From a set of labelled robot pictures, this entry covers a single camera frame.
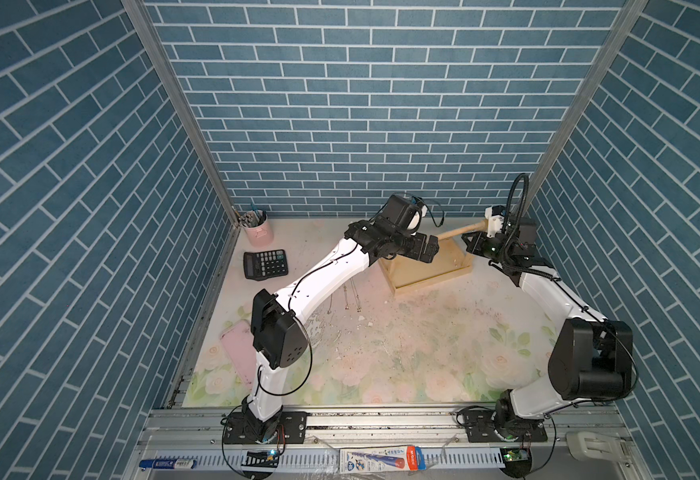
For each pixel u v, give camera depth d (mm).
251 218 1078
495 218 792
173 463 680
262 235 1056
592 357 445
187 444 723
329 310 959
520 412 627
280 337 518
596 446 706
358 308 963
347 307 963
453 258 1019
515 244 680
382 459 693
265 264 1046
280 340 521
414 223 654
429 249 694
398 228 611
